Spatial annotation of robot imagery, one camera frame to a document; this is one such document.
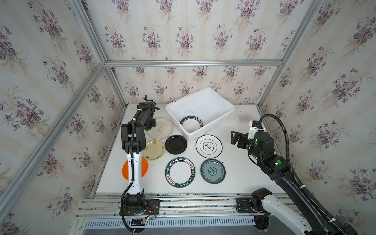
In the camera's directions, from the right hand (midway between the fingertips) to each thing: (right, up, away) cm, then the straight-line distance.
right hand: (237, 133), depth 74 cm
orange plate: (-52, -22, +11) cm, 57 cm away
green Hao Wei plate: (-30, -24, +10) cm, 40 cm away
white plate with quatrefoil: (-12, -11, +21) cm, 27 cm away
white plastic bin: (-10, +20, +48) cm, 53 cm away
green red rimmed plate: (-23, +4, +33) cm, 41 cm away
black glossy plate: (-34, -10, +21) cm, 41 cm away
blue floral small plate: (-11, -24, +11) cm, 28 cm away
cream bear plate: (-43, 0, +30) cm, 53 cm away
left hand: (-55, +1, +28) cm, 62 cm away
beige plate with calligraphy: (-47, -13, +19) cm, 53 cm away
